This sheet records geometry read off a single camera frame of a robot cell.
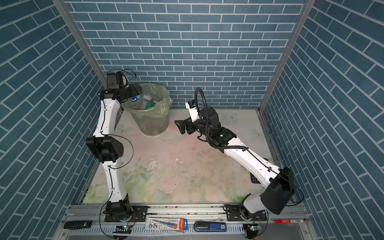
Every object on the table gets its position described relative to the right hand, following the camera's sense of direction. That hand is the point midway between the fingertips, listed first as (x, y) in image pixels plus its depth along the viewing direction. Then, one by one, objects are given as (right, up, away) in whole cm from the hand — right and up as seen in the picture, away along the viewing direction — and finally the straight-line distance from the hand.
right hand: (181, 116), depth 72 cm
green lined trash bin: (-19, +4, +11) cm, 22 cm away
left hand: (-30, +18, +19) cm, 40 cm away
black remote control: (-49, -50, -4) cm, 71 cm away
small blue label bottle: (-25, +14, +25) cm, 38 cm away
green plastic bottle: (-20, +7, +15) cm, 26 cm away
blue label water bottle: (-31, +12, +20) cm, 39 cm away
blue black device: (+14, -50, -5) cm, 52 cm away
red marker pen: (+52, -50, -1) cm, 72 cm away
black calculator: (+40, -36, +13) cm, 55 cm away
